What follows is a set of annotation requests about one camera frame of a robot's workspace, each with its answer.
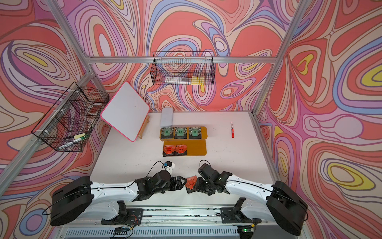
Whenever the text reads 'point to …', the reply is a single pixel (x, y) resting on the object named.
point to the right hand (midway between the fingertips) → (198, 193)
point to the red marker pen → (233, 133)
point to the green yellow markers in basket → (81, 136)
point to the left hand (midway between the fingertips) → (185, 183)
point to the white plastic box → (166, 117)
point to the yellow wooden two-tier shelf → (194, 147)
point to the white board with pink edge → (127, 111)
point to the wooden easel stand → (144, 124)
